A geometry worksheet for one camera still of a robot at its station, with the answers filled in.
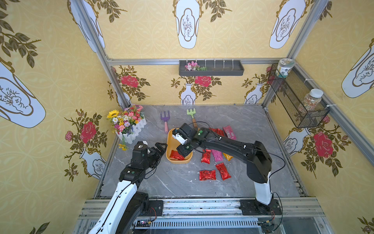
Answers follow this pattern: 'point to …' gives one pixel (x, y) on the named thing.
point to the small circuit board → (143, 223)
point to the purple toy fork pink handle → (165, 119)
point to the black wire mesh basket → (290, 91)
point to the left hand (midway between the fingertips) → (159, 148)
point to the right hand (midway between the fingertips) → (185, 144)
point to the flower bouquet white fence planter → (127, 124)
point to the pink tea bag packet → (230, 132)
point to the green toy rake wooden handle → (192, 113)
